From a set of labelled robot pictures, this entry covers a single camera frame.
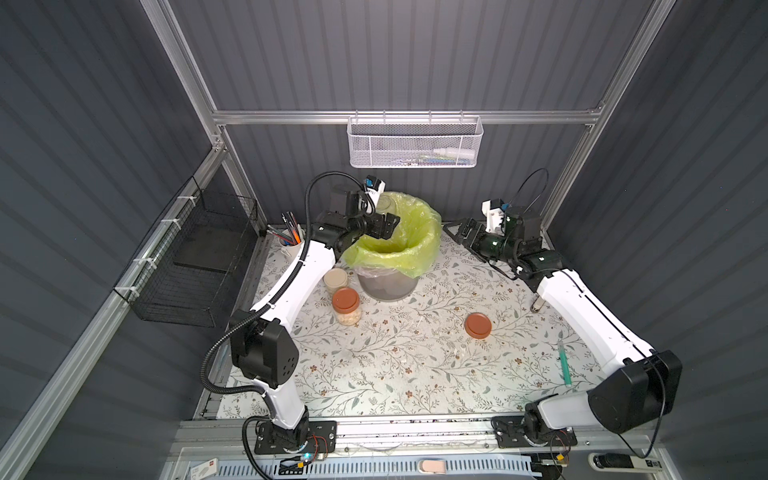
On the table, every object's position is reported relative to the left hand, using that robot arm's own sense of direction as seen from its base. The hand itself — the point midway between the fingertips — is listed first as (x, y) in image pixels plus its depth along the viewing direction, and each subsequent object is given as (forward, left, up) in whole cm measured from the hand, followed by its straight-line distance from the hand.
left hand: (389, 213), depth 79 cm
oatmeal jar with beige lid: (-4, +18, -25) cm, 31 cm away
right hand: (-7, -17, 0) cm, 19 cm away
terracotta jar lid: (-18, -27, -30) cm, 44 cm away
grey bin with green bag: (-11, +1, -10) cm, 15 cm away
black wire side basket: (-16, +51, -5) cm, 53 cm away
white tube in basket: (+25, -21, +3) cm, 33 cm away
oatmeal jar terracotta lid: (-15, +13, -22) cm, 30 cm away
